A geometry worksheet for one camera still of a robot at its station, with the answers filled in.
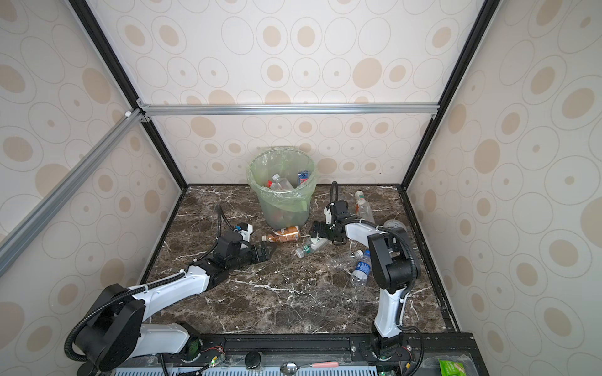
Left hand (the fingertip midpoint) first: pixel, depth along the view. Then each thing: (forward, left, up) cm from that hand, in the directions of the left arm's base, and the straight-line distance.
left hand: (274, 246), depth 84 cm
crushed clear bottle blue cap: (-2, -26, -9) cm, 27 cm away
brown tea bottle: (+10, -3, -8) cm, 13 cm away
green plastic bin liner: (+33, -1, +2) cm, 33 cm away
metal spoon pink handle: (-36, -7, -12) cm, 38 cm away
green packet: (-36, -54, -8) cm, 65 cm away
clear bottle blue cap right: (-7, -32, -10) cm, 34 cm away
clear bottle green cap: (+6, -15, -9) cm, 18 cm away
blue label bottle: (+26, -10, +9) cm, 29 cm away
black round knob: (-34, +3, 0) cm, 35 cm away
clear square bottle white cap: (+27, 0, +3) cm, 28 cm away
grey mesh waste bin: (+20, +1, -12) cm, 23 cm away
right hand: (+12, -17, -10) cm, 24 cm away
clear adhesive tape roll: (+17, -50, -11) cm, 55 cm away
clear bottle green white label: (+24, -37, -9) cm, 45 cm away
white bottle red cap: (+30, +4, 0) cm, 30 cm away
